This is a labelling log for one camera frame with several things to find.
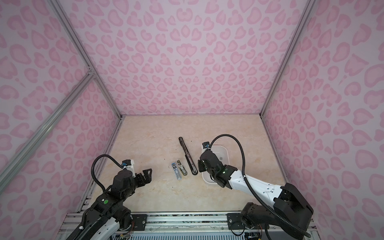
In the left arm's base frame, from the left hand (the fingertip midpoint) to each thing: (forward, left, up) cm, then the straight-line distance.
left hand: (145, 170), depth 80 cm
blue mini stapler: (+1, -16, -10) cm, 19 cm away
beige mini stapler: (+5, -18, -9) cm, 21 cm away
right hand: (+6, -29, +2) cm, 30 cm away
